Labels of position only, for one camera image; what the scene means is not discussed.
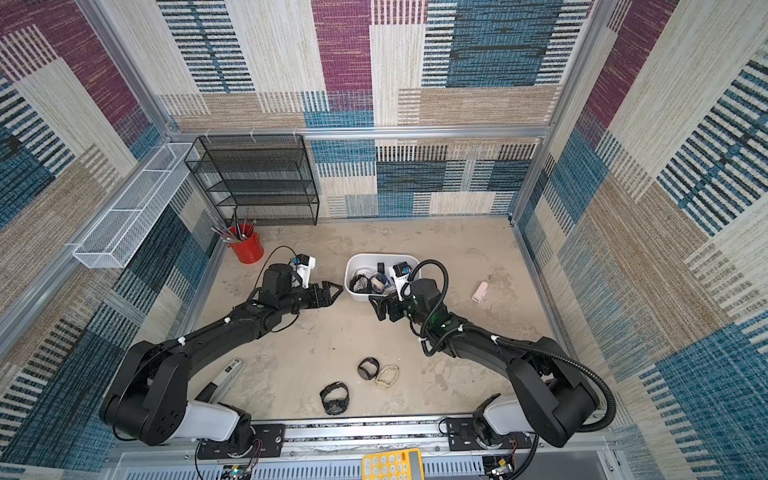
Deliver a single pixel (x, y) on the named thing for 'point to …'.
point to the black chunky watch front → (335, 407)
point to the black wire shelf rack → (265, 178)
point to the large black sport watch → (360, 284)
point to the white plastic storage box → (368, 274)
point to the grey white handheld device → (226, 380)
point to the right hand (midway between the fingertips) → (388, 294)
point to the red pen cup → (251, 249)
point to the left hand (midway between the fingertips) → (335, 289)
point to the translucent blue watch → (379, 282)
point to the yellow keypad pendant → (401, 465)
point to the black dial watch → (381, 267)
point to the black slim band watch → (368, 368)
